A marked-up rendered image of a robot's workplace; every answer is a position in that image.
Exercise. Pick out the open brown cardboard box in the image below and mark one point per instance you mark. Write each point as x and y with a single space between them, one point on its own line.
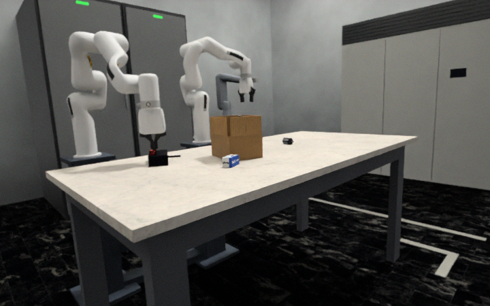
236 135

